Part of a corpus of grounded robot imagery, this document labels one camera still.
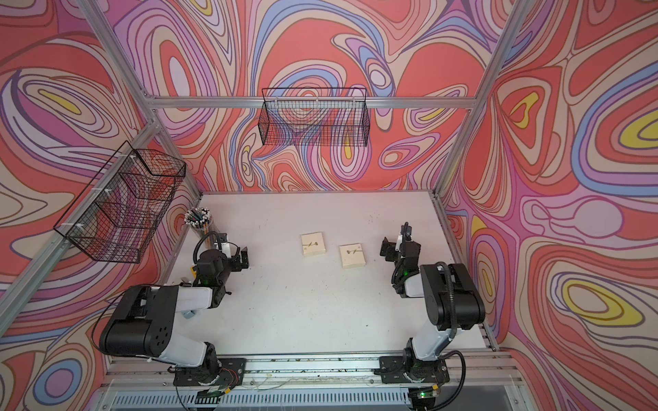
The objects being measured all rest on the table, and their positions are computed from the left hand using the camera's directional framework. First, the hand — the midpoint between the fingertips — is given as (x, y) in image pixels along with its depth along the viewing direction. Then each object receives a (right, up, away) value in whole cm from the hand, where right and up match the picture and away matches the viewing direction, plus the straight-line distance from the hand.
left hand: (236, 248), depth 93 cm
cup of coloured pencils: (-11, +11, -5) cm, 16 cm away
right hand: (+61, +1, +3) cm, 61 cm away
